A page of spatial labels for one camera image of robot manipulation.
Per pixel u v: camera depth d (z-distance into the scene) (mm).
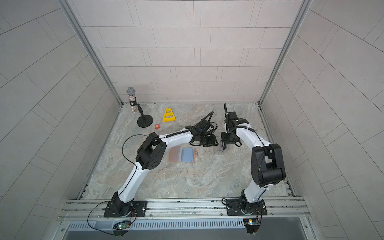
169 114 1084
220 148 910
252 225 679
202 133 788
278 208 725
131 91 842
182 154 889
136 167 582
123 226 640
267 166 453
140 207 712
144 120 1043
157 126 1018
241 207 653
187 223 680
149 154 570
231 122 722
